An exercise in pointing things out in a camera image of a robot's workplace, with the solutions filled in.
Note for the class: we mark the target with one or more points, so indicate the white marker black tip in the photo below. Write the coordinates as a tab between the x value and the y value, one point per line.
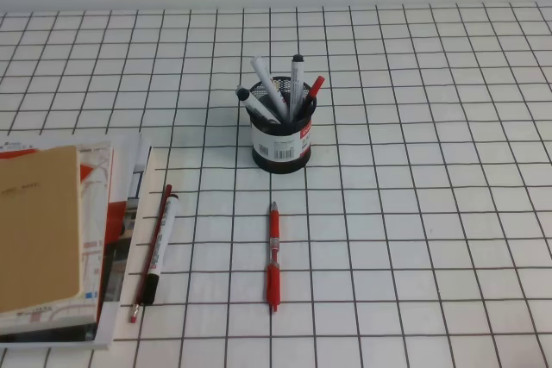
296	86

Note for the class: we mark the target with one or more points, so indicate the black mesh pen holder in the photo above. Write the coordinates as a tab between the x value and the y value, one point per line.
281	148

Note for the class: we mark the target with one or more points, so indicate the black-capped marker in holder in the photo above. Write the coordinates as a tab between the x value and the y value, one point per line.
254	105

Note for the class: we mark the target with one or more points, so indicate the white marker in holder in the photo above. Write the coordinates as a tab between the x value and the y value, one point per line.
273	92

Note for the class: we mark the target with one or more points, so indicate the red pen in holder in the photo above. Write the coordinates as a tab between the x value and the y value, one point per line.
310	98

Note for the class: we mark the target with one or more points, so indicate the red retractable gel pen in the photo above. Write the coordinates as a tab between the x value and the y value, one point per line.
273	271

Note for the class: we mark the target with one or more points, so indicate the white marker black cap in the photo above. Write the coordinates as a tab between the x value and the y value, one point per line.
154	270

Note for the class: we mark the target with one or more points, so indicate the red pencil with eraser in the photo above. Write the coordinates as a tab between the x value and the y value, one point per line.
133	315

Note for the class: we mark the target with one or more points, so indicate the red and white map booklet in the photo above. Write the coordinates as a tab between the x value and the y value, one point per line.
96	168

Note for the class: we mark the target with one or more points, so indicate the tan kraft notebook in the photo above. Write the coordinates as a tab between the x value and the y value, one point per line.
40	228

